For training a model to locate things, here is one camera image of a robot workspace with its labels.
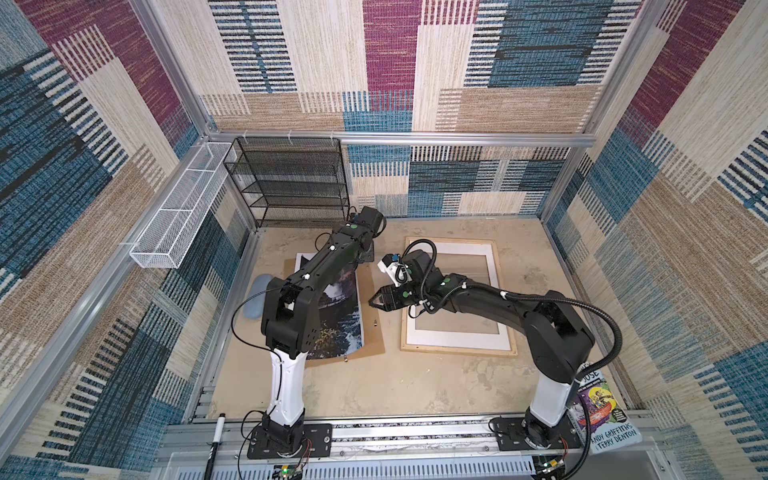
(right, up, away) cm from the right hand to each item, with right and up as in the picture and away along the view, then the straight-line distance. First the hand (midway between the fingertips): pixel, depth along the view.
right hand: (377, 304), depth 85 cm
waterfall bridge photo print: (-11, -5, +7) cm, 14 cm away
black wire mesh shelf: (-32, +40, +26) cm, 57 cm away
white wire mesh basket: (-48, +17, -15) cm, 53 cm away
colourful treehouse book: (+57, -27, -11) cm, 64 cm away
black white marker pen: (-38, -32, -12) cm, 51 cm away
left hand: (-6, +15, +10) cm, 19 cm away
